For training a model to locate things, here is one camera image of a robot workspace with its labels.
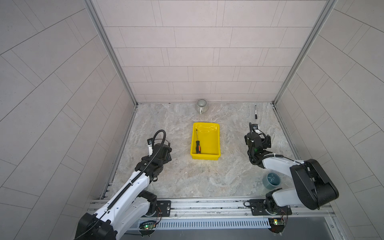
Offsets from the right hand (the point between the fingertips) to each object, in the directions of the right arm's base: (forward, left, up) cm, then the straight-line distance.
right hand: (257, 134), depth 91 cm
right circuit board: (-44, +3, -9) cm, 45 cm away
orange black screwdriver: (-4, +37, -4) cm, 37 cm away
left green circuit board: (-41, +62, -4) cm, 74 cm away
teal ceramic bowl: (-26, -1, -7) cm, 27 cm away
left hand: (-8, +57, 0) cm, 58 cm away
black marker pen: (+19, -7, -6) cm, 22 cm away
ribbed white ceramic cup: (+25, +32, +2) cm, 41 cm away
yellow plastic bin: (+1, +32, -5) cm, 32 cm away
